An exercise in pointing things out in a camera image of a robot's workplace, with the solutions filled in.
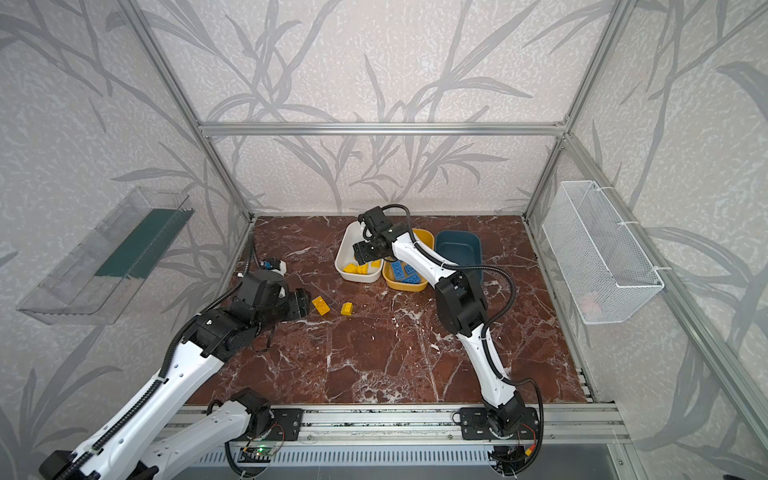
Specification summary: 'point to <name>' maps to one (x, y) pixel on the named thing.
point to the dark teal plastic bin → (462, 247)
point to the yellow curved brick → (350, 268)
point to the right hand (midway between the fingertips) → (365, 244)
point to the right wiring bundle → (520, 458)
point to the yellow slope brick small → (347, 309)
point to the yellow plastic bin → (404, 274)
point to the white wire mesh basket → (607, 276)
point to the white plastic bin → (346, 263)
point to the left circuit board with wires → (257, 451)
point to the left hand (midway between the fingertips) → (306, 288)
